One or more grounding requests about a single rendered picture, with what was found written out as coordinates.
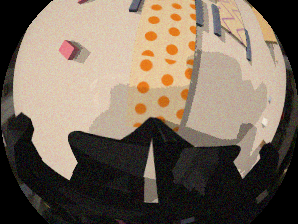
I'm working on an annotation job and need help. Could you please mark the orange polka-dot strip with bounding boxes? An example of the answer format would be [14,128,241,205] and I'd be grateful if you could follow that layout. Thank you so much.
[126,0,197,132]

